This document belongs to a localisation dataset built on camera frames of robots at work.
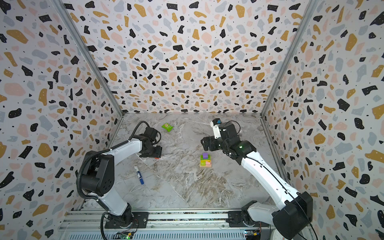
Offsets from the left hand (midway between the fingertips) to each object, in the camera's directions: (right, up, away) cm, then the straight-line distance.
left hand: (156, 151), depth 93 cm
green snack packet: (+3, +15, +20) cm, 25 cm away
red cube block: (-1, -5, +4) cm, 7 cm away
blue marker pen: (-9, -13, -5) cm, 16 cm away
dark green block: (+28, -3, -5) cm, 29 cm away
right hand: (+30, +10, -17) cm, 36 cm away
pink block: (+32, -7, -1) cm, 33 cm away
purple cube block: (+30, -1, -5) cm, 31 cm away
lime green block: (+29, -7, -2) cm, 30 cm away
